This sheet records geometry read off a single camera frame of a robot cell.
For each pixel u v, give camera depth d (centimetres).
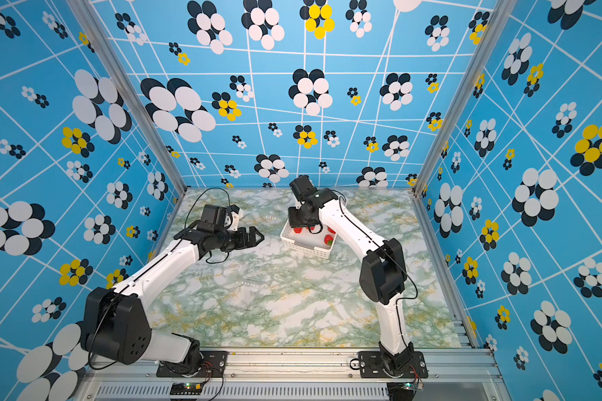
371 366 72
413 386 68
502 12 68
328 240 99
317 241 101
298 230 105
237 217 79
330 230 61
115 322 41
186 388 72
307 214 64
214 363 74
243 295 91
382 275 53
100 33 73
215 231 67
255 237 77
